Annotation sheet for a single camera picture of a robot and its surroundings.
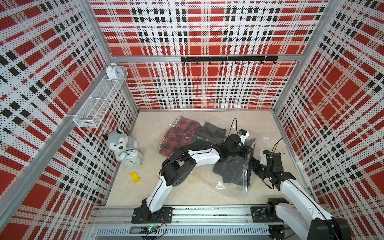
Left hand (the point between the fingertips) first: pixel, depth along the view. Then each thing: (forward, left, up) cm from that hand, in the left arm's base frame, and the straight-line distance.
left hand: (255, 149), depth 84 cm
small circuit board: (-37, +55, -11) cm, 67 cm away
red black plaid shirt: (+18, +46, -10) cm, 50 cm away
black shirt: (+15, +26, -9) cm, 32 cm away
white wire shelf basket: (+18, +97, +11) cm, 100 cm away
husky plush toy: (+2, +77, +6) cm, 77 cm away
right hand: (-6, +2, -7) cm, 10 cm away
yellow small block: (-12, +70, -11) cm, 72 cm away
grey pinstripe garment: (-9, +11, -6) cm, 16 cm away
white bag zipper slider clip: (+8, -10, -1) cm, 13 cm away
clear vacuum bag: (-14, +21, -11) cm, 27 cm away
